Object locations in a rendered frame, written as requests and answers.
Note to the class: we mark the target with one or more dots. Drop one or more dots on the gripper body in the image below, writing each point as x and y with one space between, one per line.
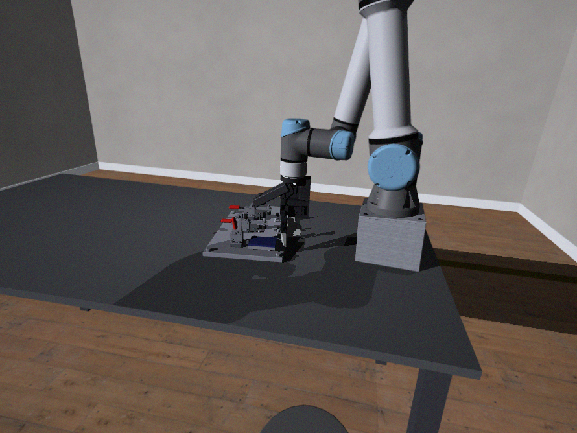
296 201

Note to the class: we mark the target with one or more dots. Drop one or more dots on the black toggle clamp with red handle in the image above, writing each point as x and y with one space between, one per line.
251 210

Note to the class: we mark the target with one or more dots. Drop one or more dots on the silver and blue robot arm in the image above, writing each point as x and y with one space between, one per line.
394 143

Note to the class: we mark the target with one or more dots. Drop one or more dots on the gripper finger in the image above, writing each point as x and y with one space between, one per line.
288 229
296 224

